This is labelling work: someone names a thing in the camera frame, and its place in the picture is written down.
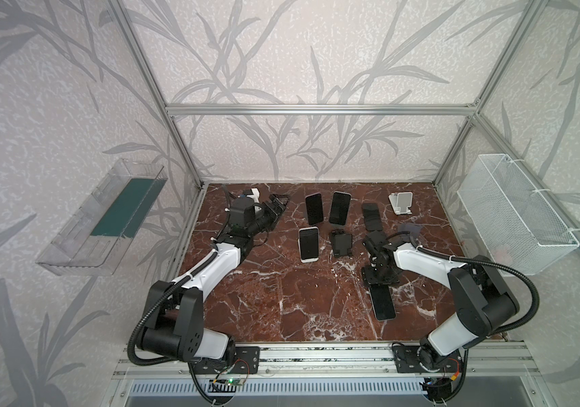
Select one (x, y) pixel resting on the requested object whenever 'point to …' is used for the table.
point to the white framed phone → (308, 238)
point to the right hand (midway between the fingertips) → (372, 275)
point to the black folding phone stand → (342, 242)
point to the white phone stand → (401, 202)
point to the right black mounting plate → (405, 360)
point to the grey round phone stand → (412, 228)
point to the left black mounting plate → (246, 361)
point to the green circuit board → (234, 381)
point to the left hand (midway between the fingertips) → (291, 196)
